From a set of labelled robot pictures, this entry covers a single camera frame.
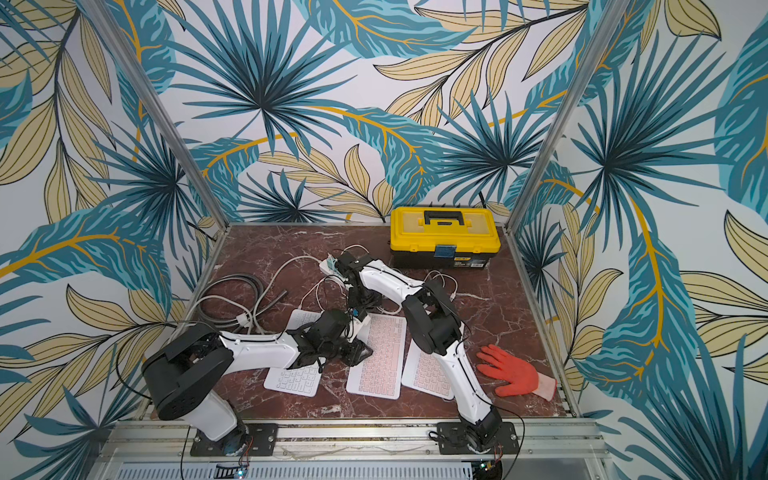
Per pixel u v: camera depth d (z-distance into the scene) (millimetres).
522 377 837
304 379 819
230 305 934
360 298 852
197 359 498
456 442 733
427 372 849
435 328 575
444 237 955
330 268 1032
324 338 691
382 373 838
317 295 1001
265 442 738
